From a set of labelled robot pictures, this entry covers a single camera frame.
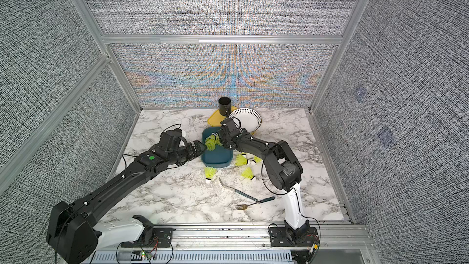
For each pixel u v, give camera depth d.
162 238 0.74
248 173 0.89
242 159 0.94
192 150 0.70
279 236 0.73
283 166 0.54
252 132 1.06
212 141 1.01
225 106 1.10
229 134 0.76
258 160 0.93
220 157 0.92
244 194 0.85
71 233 0.39
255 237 0.75
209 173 0.88
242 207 0.81
